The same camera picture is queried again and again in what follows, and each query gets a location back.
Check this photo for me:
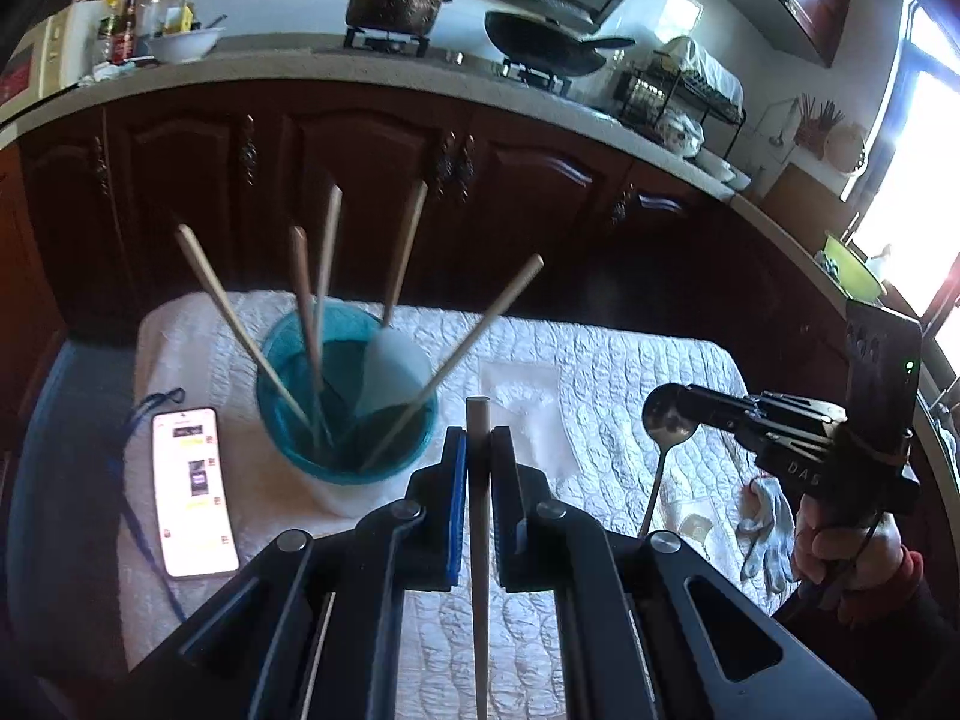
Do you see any metal spoon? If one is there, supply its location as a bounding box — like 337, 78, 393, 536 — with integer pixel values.
640, 383, 698, 538

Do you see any wooden chopstick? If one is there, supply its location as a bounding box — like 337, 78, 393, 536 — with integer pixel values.
314, 185, 342, 348
381, 181, 428, 328
359, 254, 545, 472
290, 226, 322, 395
466, 397, 491, 718
176, 224, 311, 427

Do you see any right hand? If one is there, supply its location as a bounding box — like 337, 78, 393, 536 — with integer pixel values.
791, 496, 905, 590

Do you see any white glove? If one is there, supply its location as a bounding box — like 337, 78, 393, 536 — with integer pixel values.
737, 475, 794, 595

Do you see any white floral cup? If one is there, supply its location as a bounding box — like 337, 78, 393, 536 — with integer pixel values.
256, 301, 438, 486

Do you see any green bowl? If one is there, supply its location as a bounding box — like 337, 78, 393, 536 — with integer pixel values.
815, 232, 887, 302

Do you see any white smartphone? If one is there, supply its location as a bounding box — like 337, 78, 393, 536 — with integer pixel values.
151, 406, 241, 578

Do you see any black dish rack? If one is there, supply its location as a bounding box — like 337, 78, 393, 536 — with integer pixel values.
613, 36, 747, 156

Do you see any black wok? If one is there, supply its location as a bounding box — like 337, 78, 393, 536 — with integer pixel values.
485, 10, 636, 78

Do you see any grey stone countertop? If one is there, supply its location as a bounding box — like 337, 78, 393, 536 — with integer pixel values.
0, 32, 960, 467

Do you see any dark cooking pot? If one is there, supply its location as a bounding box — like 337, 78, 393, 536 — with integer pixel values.
345, 0, 451, 37

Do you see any white bowl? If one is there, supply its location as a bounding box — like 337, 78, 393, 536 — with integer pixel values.
146, 28, 223, 65

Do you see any yellow oil bottle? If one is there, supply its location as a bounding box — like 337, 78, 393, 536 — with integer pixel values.
163, 0, 194, 36

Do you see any brown glass bottle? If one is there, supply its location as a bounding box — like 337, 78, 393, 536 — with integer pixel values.
112, 0, 137, 65

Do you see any white microwave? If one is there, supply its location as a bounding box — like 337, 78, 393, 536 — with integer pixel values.
2, 0, 109, 121

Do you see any blue cord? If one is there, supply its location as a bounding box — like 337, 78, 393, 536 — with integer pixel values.
107, 385, 187, 625

